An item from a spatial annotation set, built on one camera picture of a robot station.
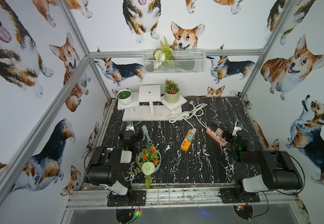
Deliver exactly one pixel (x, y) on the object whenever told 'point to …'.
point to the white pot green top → (124, 96)
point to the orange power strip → (186, 144)
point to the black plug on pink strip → (213, 128)
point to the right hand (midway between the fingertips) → (231, 127)
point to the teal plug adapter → (190, 137)
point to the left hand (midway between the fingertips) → (133, 126)
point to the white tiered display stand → (148, 104)
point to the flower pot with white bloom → (149, 162)
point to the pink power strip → (219, 138)
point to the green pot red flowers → (172, 91)
